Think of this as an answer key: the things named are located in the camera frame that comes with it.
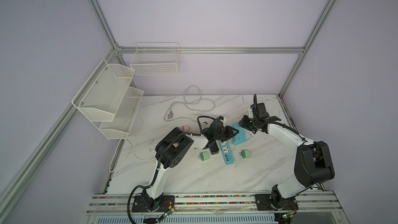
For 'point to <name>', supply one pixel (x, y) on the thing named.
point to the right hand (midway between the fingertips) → (240, 121)
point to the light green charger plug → (245, 153)
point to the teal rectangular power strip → (227, 152)
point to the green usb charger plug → (204, 156)
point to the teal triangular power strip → (242, 136)
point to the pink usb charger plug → (186, 128)
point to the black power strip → (214, 148)
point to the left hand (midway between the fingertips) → (238, 132)
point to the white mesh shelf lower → (119, 127)
